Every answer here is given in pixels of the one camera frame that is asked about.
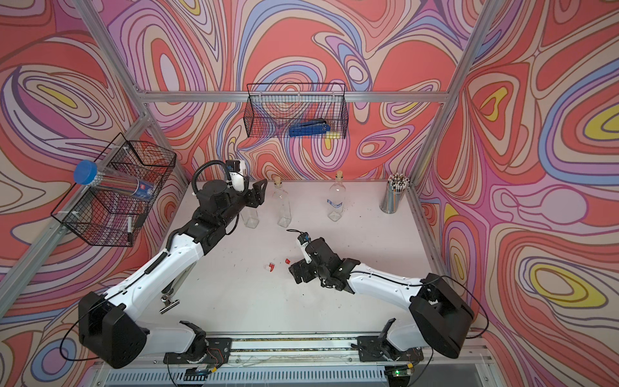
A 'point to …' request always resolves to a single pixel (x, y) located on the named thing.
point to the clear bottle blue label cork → (336, 197)
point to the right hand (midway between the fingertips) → (302, 269)
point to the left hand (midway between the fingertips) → (260, 179)
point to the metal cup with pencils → (393, 193)
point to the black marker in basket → (130, 233)
